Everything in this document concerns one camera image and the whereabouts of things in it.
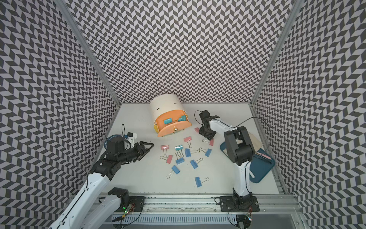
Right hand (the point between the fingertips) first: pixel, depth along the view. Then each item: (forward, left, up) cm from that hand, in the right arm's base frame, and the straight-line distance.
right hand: (204, 136), depth 99 cm
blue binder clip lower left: (-23, +20, -1) cm, 30 cm away
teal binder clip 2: (+1, +14, +19) cm, 24 cm away
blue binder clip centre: (-12, +12, 0) cm, 17 cm away
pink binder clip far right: (+6, +5, 0) cm, 8 cm away
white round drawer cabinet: (+13, +29, +21) cm, 38 cm away
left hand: (-17, +30, +17) cm, 39 cm away
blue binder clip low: (-17, +17, 0) cm, 24 cm away
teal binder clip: (-2, +23, +20) cm, 31 cm away
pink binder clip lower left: (-16, +24, -1) cm, 28 cm away
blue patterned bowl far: (-23, +44, +35) cm, 61 cm away
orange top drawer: (-10, +18, +26) cm, 33 cm away
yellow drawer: (-6, +29, +19) cm, 35 cm away
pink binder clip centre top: (-3, +12, 0) cm, 12 cm away
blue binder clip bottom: (-29, +6, 0) cm, 30 cm away
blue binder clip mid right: (-19, +7, -1) cm, 20 cm away
